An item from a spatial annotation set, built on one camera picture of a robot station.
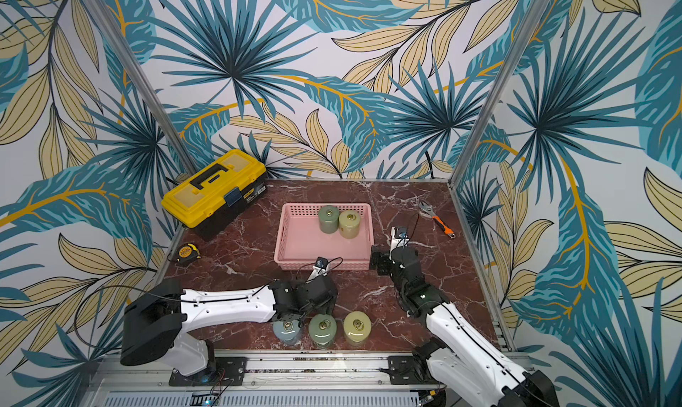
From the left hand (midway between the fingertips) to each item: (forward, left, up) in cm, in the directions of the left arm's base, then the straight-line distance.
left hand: (323, 296), depth 82 cm
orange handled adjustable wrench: (+38, -41, -4) cm, 56 cm away
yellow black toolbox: (+28, +40, +12) cm, 50 cm away
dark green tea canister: (+28, -1, +2) cm, 28 cm away
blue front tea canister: (-11, +9, +3) cm, 14 cm away
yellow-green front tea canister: (-9, -10, +4) cm, 14 cm away
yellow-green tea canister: (+26, -8, +3) cm, 28 cm away
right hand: (+12, -20, +10) cm, 25 cm away
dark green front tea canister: (-10, -1, +3) cm, 11 cm away
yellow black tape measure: (+15, +48, -2) cm, 51 cm away
